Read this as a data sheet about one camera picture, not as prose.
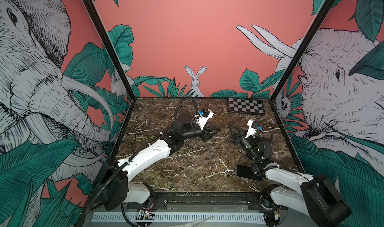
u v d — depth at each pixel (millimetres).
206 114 614
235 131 745
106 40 858
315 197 419
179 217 701
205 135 628
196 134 637
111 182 396
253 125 671
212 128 658
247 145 686
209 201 758
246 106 1143
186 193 763
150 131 1013
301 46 888
